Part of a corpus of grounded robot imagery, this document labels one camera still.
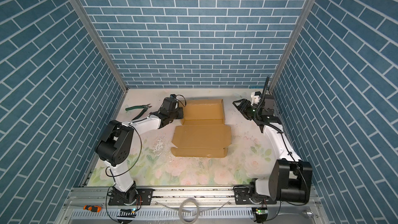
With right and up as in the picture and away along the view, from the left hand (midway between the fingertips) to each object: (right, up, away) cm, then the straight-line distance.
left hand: (182, 111), depth 98 cm
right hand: (+30, +5, -16) cm, 35 cm away
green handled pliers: (-29, +2, +10) cm, 31 cm away
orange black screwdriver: (-36, -43, -29) cm, 63 cm away
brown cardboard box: (+13, -13, -5) cm, 19 cm away
